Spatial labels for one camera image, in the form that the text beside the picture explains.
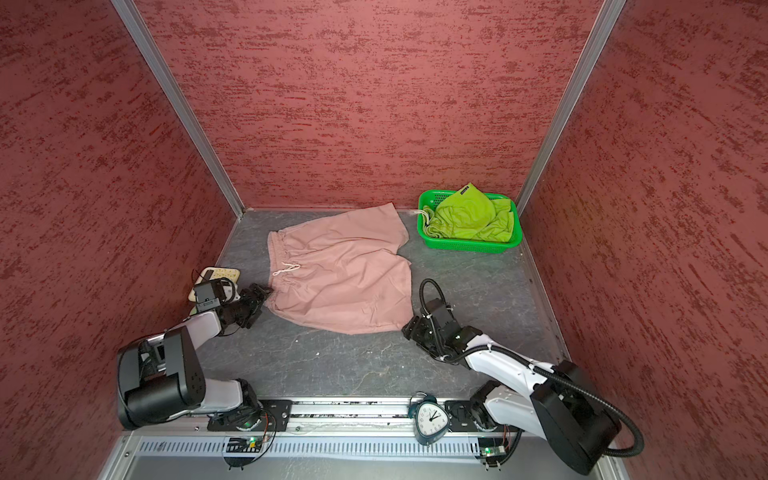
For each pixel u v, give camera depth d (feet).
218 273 3.28
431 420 2.32
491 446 2.33
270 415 2.41
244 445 2.35
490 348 1.79
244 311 2.62
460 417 2.42
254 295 2.72
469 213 3.77
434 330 2.16
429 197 3.80
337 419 2.48
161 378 1.48
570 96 2.82
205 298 2.33
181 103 2.87
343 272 3.31
